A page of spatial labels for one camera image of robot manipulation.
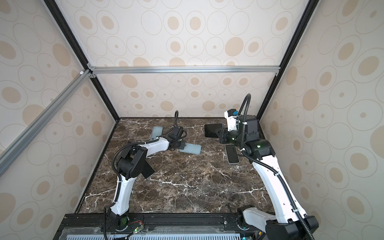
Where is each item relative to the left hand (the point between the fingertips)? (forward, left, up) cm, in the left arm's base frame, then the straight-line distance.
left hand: (186, 140), depth 103 cm
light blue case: (+11, +23, -4) cm, 26 cm away
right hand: (-14, -17, +30) cm, 37 cm away
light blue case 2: (-4, -4, -4) cm, 7 cm away
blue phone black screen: (-9, -14, +22) cm, 28 cm away
